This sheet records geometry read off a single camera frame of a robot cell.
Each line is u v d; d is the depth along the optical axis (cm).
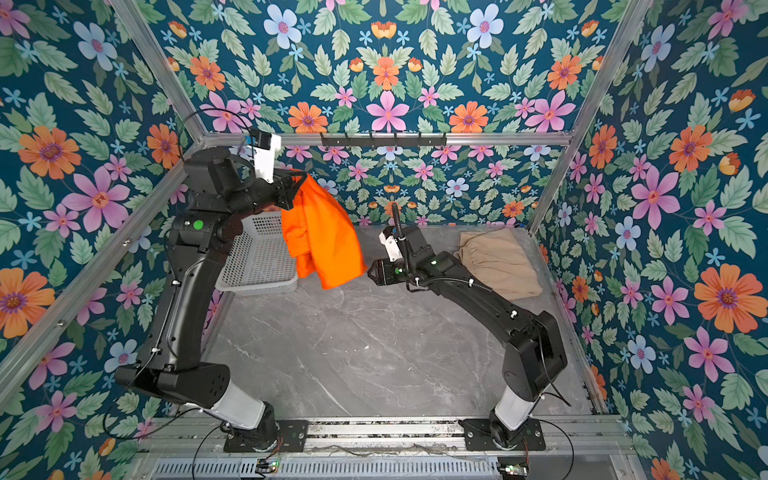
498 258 107
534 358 44
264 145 52
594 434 75
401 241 61
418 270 60
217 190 46
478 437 73
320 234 69
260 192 55
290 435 74
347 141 91
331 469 77
